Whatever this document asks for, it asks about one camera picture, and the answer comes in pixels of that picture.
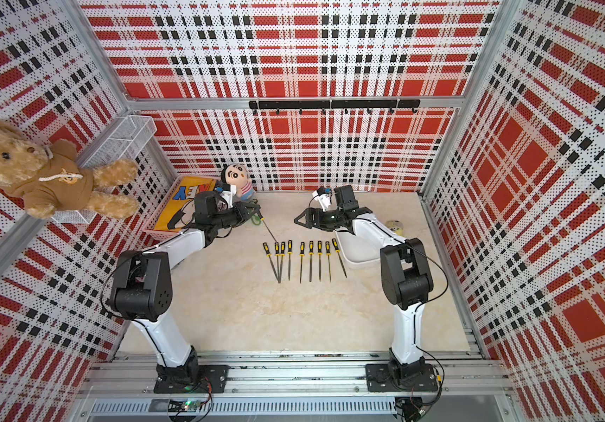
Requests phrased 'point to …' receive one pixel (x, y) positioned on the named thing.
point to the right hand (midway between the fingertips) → (306, 220)
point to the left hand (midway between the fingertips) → (263, 206)
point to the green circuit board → (192, 405)
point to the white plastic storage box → (361, 249)
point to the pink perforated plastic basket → (157, 232)
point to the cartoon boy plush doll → (237, 176)
